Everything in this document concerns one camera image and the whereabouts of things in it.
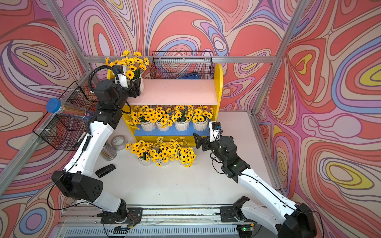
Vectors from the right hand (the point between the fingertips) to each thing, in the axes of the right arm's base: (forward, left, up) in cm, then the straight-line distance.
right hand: (202, 135), depth 74 cm
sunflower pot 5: (+10, +20, +1) cm, 23 cm away
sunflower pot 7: (+12, 0, +1) cm, 12 cm away
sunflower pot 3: (-5, +9, -12) cm, 15 cm away
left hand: (+19, +32, +23) cm, 44 cm away
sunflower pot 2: (-3, +20, -10) cm, 23 cm away
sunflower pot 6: (+12, +10, +1) cm, 16 cm away
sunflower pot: (-2, +32, -10) cm, 33 cm away
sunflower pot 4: (+12, +32, +2) cm, 34 cm away
